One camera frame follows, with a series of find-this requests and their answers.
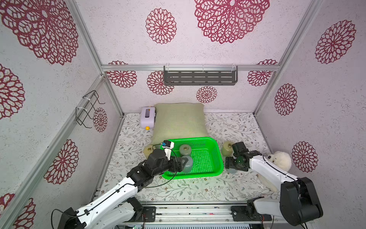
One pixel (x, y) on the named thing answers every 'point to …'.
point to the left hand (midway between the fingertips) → (181, 160)
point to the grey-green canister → (185, 150)
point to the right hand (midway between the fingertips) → (231, 163)
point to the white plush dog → (283, 161)
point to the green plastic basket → (207, 155)
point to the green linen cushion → (178, 120)
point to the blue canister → (232, 171)
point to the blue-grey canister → (188, 166)
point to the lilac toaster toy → (147, 116)
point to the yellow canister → (227, 149)
